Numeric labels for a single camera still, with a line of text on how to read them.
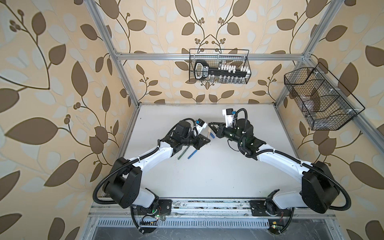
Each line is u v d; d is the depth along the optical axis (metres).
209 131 0.77
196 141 0.72
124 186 0.43
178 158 0.92
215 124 0.73
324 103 0.74
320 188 0.42
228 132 0.69
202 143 0.74
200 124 0.72
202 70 0.83
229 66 0.82
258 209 0.73
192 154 0.94
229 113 0.69
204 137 0.77
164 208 0.75
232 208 0.76
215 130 0.77
